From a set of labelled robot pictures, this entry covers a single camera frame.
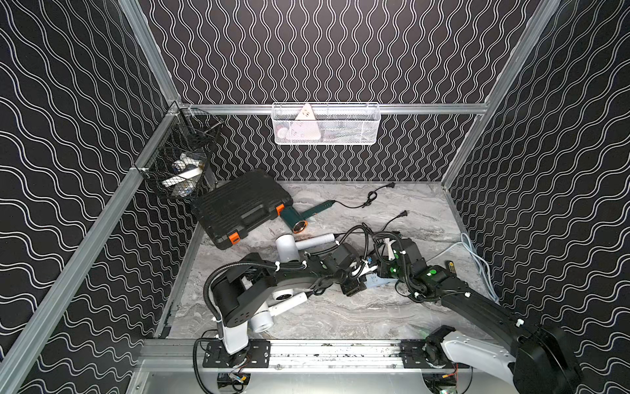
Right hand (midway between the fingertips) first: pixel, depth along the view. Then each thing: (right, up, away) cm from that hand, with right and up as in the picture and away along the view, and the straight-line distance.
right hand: (377, 260), depth 85 cm
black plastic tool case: (-54, +20, +21) cm, 61 cm away
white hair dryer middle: (-33, -11, -4) cm, 35 cm away
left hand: (-5, -5, 0) cm, 7 cm away
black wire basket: (-72, +49, +13) cm, 88 cm away
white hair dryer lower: (-38, -17, -9) cm, 43 cm away
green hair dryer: (-30, +13, +13) cm, 36 cm away
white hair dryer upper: (-32, +3, +7) cm, 33 cm away
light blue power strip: (-1, -7, +2) cm, 8 cm away
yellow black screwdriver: (+28, -4, +5) cm, 29 cm away
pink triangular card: (-25, +48, +4) cm, 54 cm away
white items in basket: (-62, +30, -9) cm, 69 cm away
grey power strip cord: (+44, -4, +11) cm, 45 cm away
